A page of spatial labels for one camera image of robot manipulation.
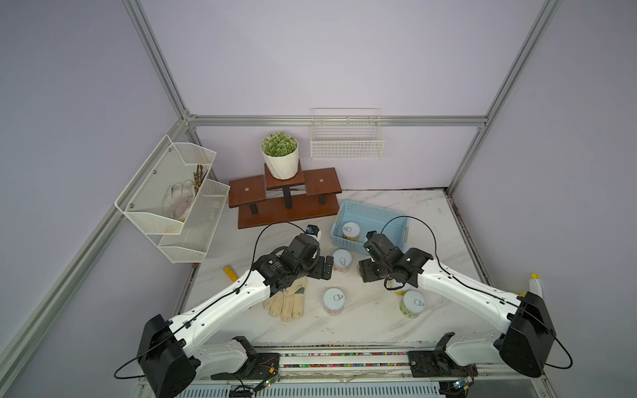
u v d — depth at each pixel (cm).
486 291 46
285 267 55
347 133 95
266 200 98
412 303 80
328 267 69
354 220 105
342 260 91
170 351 38
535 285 73
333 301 82
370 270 73
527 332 40
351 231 99
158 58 76
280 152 85
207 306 44
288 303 86
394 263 59
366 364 75
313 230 69
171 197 77
